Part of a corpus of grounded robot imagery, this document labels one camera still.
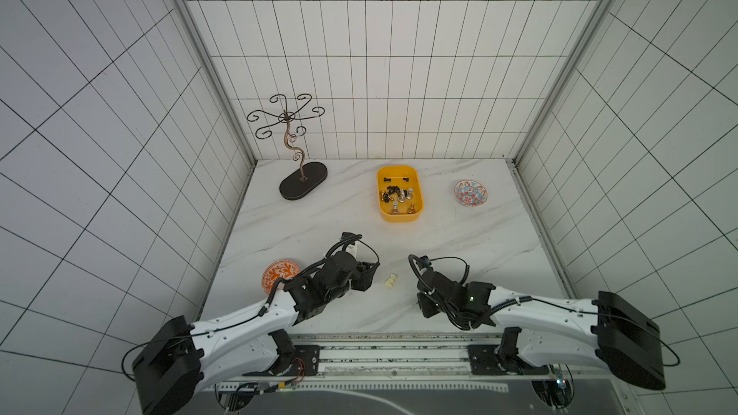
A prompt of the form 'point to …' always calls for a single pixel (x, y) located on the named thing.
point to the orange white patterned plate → (280, 269)
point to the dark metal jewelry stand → (306, 177)
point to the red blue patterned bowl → (470, 192)
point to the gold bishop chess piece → (411, 209)
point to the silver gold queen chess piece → (395, 210)
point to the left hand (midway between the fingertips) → (365, 270)
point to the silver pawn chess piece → (409, 193)
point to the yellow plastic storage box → (400, 193)
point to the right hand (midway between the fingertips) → (416, 290)
